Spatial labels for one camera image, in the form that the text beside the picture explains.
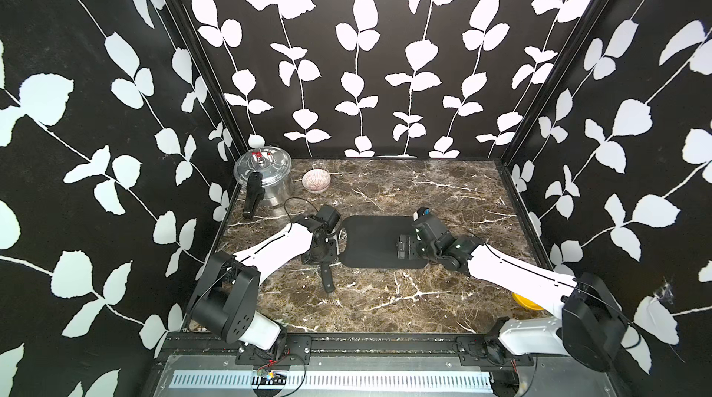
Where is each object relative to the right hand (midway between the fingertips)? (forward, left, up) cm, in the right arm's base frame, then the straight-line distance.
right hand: (410, 243), depth 85 cm
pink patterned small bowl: (+31, +35, -7) cm, 47 cm away
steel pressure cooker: (+25, +51, +5) cm, 57 cm away
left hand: (-2, +26, -4) cm, 26 cm away
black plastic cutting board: (+5, +11, -9) cm, 16 cm away
